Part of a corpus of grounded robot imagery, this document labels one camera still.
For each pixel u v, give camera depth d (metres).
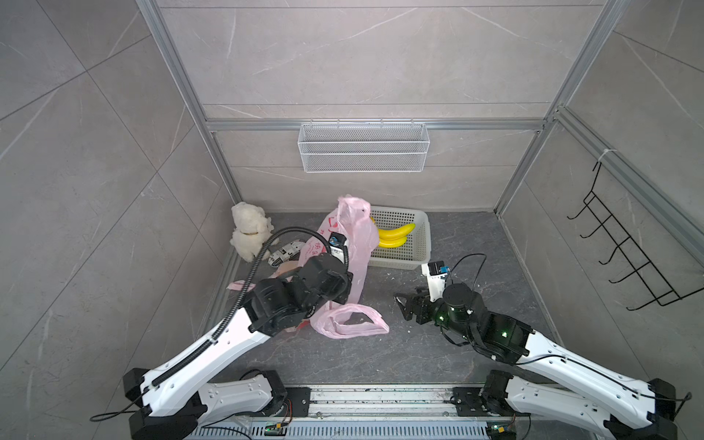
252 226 0.93
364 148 1.01
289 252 1.04
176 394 0.38
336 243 0.54
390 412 0.73
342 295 0.47
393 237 1.03
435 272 0.60
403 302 0.65
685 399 0.40
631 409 0.40
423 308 0.60
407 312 0.62
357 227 0.59
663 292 0.58
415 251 0.99
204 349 0.39
